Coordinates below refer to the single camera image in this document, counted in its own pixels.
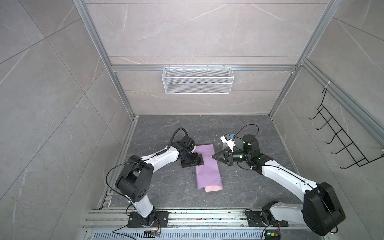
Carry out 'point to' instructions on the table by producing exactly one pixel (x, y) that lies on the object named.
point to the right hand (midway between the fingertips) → (213, 156)
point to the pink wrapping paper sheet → (208, 176)
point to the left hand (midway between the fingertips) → (198, 161)
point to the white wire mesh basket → (197, 80)
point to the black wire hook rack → (350, 147)
